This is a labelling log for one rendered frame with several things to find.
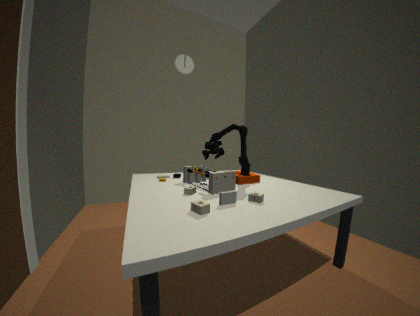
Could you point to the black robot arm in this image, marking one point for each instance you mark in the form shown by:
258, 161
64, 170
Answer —
243, 160

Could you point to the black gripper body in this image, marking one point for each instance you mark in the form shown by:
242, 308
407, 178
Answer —
212, 151

